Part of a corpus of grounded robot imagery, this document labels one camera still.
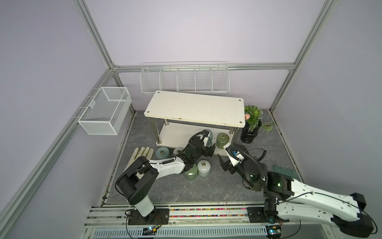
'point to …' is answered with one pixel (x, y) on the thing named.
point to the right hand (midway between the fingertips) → (228, 148)
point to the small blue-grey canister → (162, 153)
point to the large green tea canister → (192, 174)
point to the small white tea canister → (177, 150)
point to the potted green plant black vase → (253, 117)
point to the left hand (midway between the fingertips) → (208, 141)
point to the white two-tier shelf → (212, 118)
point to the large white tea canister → (204, 168)
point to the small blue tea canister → (208, 141)
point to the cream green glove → (146, 152)
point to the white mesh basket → (106, 113)
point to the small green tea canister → (222, 139)
